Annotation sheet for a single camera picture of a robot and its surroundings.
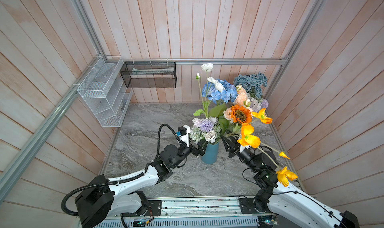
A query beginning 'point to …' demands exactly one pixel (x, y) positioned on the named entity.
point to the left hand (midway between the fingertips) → (203, 137)
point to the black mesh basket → (149, 74)
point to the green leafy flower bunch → (209, 129)
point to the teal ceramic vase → (211, 153)
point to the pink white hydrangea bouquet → (257, 106)
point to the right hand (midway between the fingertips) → (224, 133)
